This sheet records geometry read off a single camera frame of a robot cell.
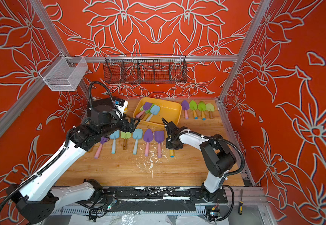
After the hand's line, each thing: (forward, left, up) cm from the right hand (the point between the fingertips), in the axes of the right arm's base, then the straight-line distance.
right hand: (170, 145), depth 91 cm
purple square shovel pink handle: (+35, +19, +1) cm, 40 cm away
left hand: (0, +20, +31) cm, 37 cm away
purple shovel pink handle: (+36, -14, 0) cm, 38 cm away
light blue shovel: (+8, +23, 0) cm, 24 cm away
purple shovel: (+7, +7, -2) cm, 11 cm away
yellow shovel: (-6, -1, +1) cm, 6 cm away
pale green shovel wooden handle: (+36, -34, -1) cm, 49 cm away
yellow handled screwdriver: (-33, -36, -2) cm, 49 cm away
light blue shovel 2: (+30, +12, +1) cm, 33 cm away
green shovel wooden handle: (+7, +31, -1) cm, 32 cm away
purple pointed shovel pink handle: (+6, +15, 0) cm, 16 cm away
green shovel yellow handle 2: (+35, -27, -1) cm, 44 cm away
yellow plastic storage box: (+30, -1, 0) cm, 30 cm away
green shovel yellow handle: (+36, -20, 0) cm, 41 cm away
